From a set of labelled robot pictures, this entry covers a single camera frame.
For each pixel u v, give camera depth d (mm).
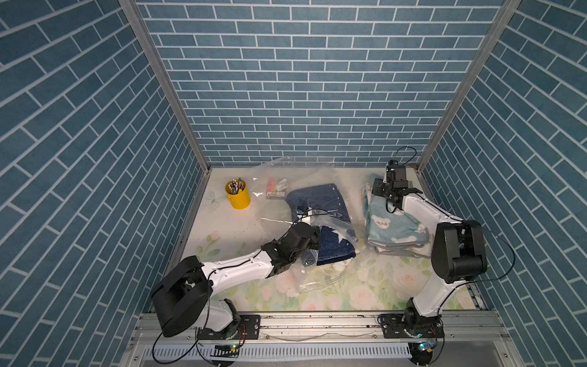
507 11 708
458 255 487
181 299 416
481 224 823
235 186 912
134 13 706
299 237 607
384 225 850
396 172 736
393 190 741
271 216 1016
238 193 958
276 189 1083
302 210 721
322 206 988
